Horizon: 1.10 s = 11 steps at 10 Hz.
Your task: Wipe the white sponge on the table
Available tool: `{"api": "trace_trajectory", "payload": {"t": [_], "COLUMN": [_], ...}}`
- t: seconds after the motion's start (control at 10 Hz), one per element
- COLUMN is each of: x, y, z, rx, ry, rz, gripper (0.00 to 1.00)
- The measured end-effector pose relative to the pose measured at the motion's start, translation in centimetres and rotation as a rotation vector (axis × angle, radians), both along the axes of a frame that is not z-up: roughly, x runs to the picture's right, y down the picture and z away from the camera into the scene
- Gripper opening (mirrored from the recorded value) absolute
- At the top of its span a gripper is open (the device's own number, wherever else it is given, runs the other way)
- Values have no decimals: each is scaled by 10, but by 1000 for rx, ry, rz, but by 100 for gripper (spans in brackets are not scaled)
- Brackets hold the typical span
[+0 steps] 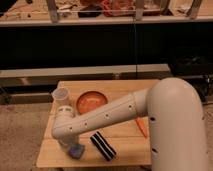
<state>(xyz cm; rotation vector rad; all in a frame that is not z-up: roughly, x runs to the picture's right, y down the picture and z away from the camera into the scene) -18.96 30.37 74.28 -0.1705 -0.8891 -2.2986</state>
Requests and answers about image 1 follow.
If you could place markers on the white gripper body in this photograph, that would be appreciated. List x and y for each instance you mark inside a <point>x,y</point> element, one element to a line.
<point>68,141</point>

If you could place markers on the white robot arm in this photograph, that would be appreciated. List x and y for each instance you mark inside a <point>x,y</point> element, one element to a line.
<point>176,123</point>

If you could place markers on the black white striped cloth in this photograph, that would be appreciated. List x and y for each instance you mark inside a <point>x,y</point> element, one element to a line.
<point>103,146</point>

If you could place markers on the clear plastic cup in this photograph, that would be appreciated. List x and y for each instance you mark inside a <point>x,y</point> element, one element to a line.
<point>61,97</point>

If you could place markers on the orange bowl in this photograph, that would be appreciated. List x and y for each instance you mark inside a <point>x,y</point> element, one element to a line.
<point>89,101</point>

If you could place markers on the wooden table board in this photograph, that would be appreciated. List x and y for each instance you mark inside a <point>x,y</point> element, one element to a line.
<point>119,145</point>

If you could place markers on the orange carrot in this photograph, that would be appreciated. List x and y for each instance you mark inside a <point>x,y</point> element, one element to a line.
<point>141,126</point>

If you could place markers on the metal shelf frame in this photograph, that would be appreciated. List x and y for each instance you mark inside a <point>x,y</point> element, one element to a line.
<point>15,13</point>

